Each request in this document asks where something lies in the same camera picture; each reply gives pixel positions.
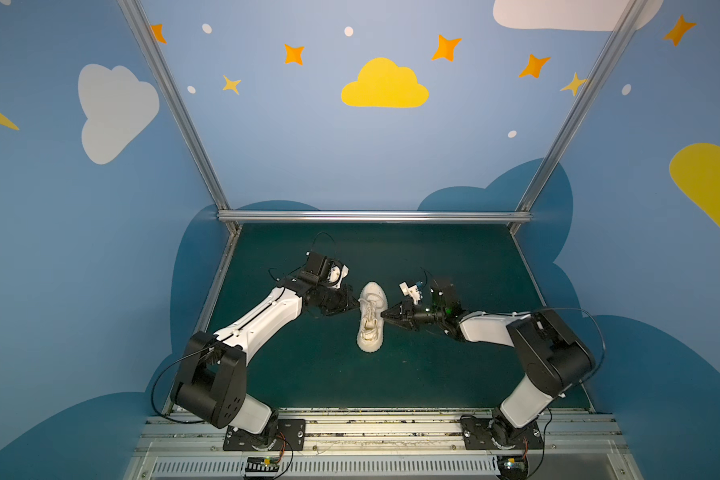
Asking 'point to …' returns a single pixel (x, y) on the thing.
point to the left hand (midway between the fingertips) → (359, 301)
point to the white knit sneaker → (372, 308)
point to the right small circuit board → (512, 467)
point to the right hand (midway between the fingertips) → (385, 315)
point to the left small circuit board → (262, 464)
